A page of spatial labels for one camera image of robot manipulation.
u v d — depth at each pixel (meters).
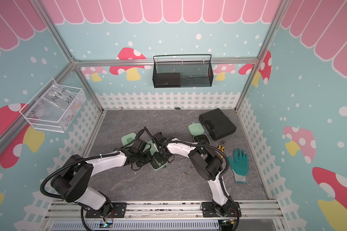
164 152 0.69
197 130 1.06
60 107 0.71
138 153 0.73
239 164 0.90
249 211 0.76
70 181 0.45
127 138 1.00
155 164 0.89
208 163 0.51
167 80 0.85
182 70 0.94
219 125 1.06
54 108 0.72
